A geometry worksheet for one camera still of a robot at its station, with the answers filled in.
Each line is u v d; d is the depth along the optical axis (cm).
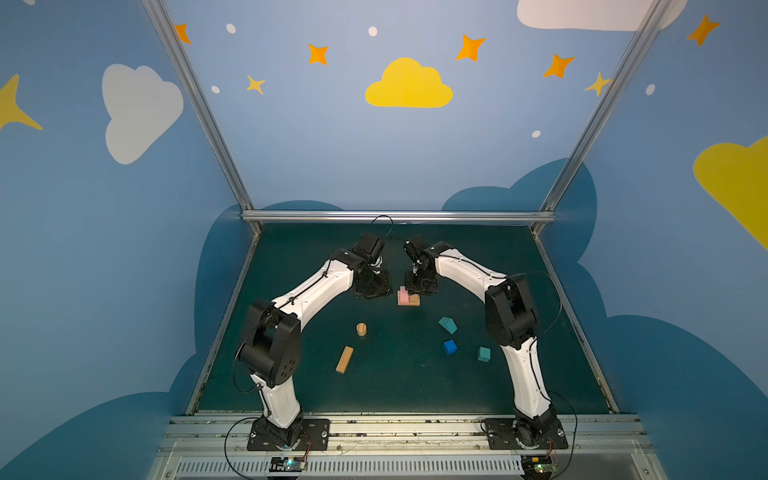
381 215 77
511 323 57
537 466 71
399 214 115
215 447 75
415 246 82
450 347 88
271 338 47
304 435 73
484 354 86
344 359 86
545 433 65
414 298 98
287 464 70
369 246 71
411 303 98
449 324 93
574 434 72
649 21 71
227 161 98
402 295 98
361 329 91
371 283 75
